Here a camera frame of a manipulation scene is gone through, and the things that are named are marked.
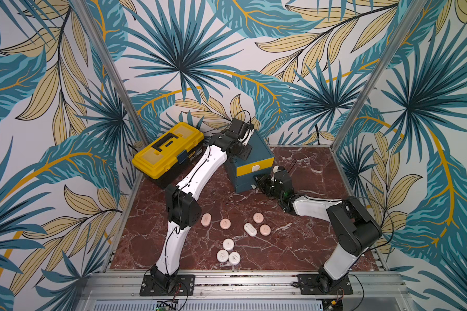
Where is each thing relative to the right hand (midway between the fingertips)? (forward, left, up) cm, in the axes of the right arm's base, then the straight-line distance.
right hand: (253, 176), depth 91 cm
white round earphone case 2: (-32, +15, -11) cm, 37 cm away
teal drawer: (-2, +3, +1) cm, 3 cm away
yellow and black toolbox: (+6, +41, +6) cm, 41 cm away
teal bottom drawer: (-1, +3, -7) cm, 8 cm away
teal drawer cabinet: (+8, -3, +8) cm, 12 cm away
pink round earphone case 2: (-16, -2, -11) cm, 19 cm away
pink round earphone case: (-18, +14, -11) cm, 25 cm away
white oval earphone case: (-22, +3, -10) cm, 24 cm away
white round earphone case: (-28, +12, -10) cm, 32 cm away
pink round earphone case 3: (-22, -4, -10) cm, 25 cm away
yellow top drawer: (-1, 0, +8) cm, 8 cm away
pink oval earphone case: (-17, +23, -10) cm, 30 cm away
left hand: (+6, +4, +10) cm, 12 cm away
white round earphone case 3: (-33, +10, -10) cm, 36 cm away
